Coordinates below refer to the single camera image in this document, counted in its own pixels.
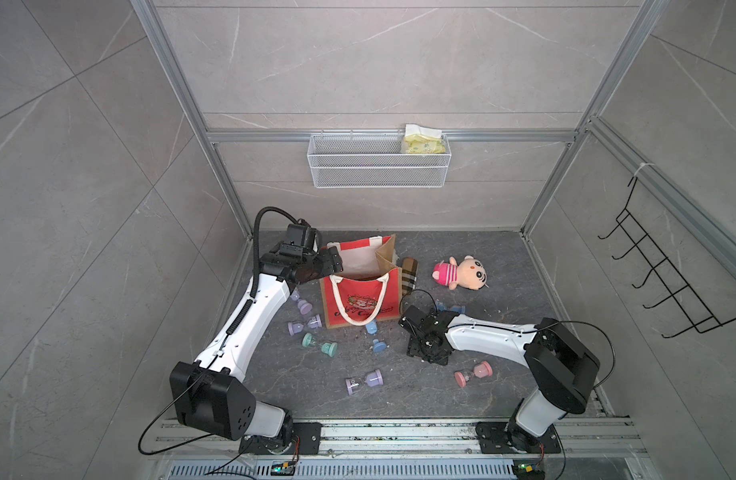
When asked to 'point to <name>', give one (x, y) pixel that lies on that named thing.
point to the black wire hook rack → (702, 320)
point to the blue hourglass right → (456, 308)
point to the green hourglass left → (330, 348)
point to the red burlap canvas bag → (369, 287)
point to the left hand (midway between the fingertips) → (333, 259)
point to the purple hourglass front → (373, 378)
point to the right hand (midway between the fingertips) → (421, 354)
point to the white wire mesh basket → (374, 161)
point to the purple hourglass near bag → (304, 306)
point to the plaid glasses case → (409, 274)
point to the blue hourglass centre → (372, 328)
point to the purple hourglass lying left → (297, 327)
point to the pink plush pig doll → (470, 273)
